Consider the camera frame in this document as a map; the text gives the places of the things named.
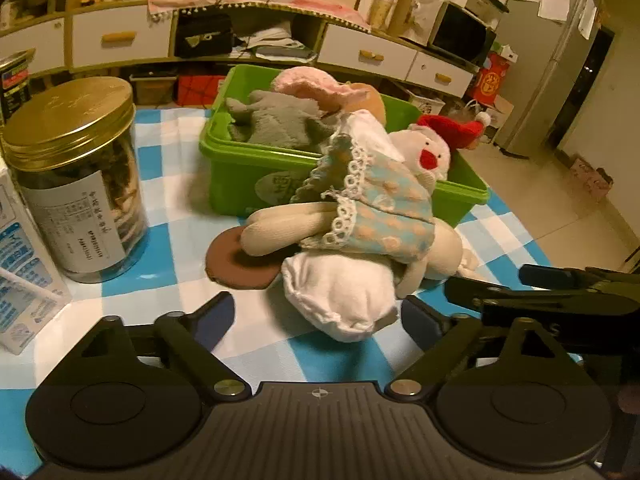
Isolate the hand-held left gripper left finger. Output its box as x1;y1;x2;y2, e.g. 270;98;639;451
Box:
82;291;252;403

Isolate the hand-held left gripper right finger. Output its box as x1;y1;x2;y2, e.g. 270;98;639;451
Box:
384;295;573;401

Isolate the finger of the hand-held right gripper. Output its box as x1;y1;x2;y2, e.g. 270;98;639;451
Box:
445;277;616;326
519;264;606;291

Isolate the rag doll with blue dress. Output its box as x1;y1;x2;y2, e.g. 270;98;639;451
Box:
240;110;481;343

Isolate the green plastic bin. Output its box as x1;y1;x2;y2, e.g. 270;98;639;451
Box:
199;64;491;228

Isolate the plush toy with red hat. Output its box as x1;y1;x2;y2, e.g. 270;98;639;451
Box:
390;111;493;181

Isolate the grey towel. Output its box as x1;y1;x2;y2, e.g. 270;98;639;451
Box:
225;89;341;153

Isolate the pink plush toy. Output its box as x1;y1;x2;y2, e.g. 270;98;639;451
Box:
272;66;387;126

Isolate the round fabric pad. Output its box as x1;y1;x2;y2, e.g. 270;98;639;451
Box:
205;226;281;291

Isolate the small cardboard box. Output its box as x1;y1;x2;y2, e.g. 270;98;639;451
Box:
570;157;613;201

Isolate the blue white checkered tablecloth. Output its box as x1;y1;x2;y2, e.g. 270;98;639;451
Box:
0;107;606;391

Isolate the blue white milk carton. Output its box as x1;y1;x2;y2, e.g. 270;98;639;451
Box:
0;167;73;356

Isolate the grey refrigerator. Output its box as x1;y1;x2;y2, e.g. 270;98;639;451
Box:
497;0;618;156

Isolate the red gift box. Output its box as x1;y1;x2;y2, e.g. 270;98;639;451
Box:
470;52;511;103

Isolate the white printed storage box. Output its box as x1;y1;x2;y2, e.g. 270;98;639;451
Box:
407;87;446;116

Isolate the red storage box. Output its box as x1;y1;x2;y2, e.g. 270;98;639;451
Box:
177;75;228;107

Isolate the clear plastic storage box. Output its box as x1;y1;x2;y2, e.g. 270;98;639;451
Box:
130;74;178;106

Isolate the wooden cabinet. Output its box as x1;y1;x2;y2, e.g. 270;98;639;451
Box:
0;0;501;106

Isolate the clear jar with gold lid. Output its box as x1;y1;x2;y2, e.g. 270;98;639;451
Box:
1;77;150;284

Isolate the black microwave oven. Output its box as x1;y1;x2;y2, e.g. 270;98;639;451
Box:
430;2;498;66

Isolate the black bag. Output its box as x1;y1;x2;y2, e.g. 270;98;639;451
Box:
175;10;235;59

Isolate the pile of papers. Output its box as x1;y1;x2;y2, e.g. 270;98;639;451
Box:
232;22;318;61

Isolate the dark printed drink can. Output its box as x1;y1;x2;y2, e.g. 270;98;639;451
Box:
0;49;36;126

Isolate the pink fringed cloth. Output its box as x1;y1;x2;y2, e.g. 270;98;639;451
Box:
147;0;373;33

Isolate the white drawer wooden handle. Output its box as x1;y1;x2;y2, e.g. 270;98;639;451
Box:
318;25;418;81
72;12;171;68
407;52;473;97
0;17;66;66

